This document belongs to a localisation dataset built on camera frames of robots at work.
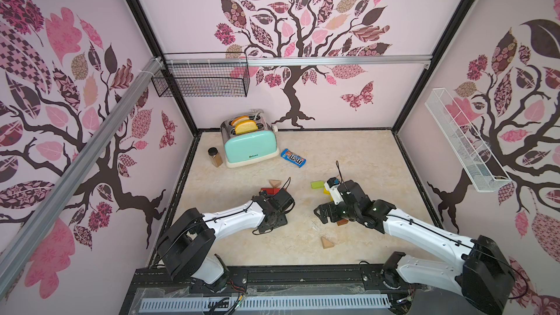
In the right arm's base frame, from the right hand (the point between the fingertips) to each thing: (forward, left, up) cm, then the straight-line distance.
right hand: (324, 210), depth 82 cm
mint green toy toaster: (+28, +35, +4) cm, 45 cm away
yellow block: (+3, 0, +10) cm, 10 cm away
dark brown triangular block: (-2, -7, -6) cm, 10 cm away
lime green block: (+16, 0, -7) cm, 17 cm away
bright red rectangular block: (+13, +19, -6) cm, 24 cm away
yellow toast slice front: (+35, +32, +13) cm, 49 cm away
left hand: (-3, +20, -7) cm, 21 cm away
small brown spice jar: (+28, +48, 0) cm, 56 cm away
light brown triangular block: (-10, 0, -7) cm, 12 cm away
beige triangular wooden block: (+16, +20, -5) cm, 26 cm away
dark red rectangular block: (+12, +22, -6) cm, 26 cm away
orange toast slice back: (+41, +36, +12) cm, 56 cm away
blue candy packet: (+31, +11, -6) cm, 34 cm away
